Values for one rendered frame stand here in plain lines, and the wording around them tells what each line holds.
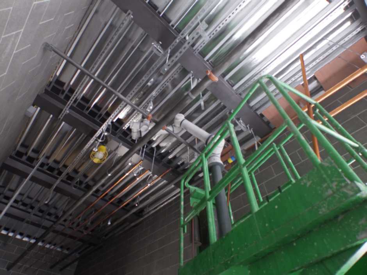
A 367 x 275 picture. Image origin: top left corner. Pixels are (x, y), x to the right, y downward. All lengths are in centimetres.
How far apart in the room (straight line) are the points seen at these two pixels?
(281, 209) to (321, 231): 19
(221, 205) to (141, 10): 215
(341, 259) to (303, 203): 24
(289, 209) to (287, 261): 24
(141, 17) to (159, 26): 21
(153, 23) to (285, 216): 221
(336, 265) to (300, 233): 16
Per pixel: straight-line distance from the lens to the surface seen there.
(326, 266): 116
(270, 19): 203
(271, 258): 131
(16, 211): 660
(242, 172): 150
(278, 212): 120
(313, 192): 110
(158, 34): 259
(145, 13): 257
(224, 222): 197
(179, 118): 261
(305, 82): 233
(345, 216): 109
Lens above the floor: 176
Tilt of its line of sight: 51 degrees up
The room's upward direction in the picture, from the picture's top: straight up
